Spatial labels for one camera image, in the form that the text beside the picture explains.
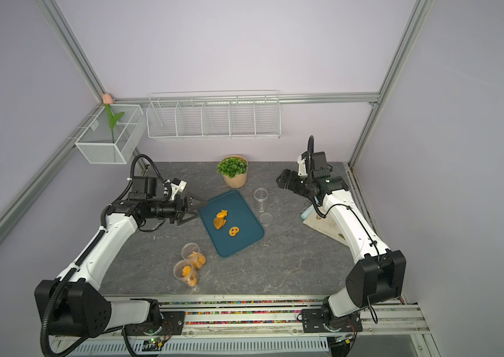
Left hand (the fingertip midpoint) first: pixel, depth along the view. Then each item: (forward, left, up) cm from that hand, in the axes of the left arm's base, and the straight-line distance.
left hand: (202, 210), depth 74 cm
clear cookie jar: (+16, -21, -15) cm, 30 cm away
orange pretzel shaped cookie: (+4, -8, -24) cm, 26 cm away
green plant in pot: (+27, -10, -10) cm, 30 cm away
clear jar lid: (+9, -23, -24) cm, 34 cm away
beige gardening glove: (+3, -50, -24) cm, 55 cm away
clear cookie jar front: (-14, +9, -18) cm, 24 cm away
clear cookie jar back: (-6, +8, -20) cm, 22 cm away
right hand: (+10, -30, +1) cm, 31 cm away
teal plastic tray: (+8, -6, -25) cm, 27 cm away
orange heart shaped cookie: (+8, -2, -22) cm, 24 cm away
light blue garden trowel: (+10, -42, -23) cm, 49 cm away
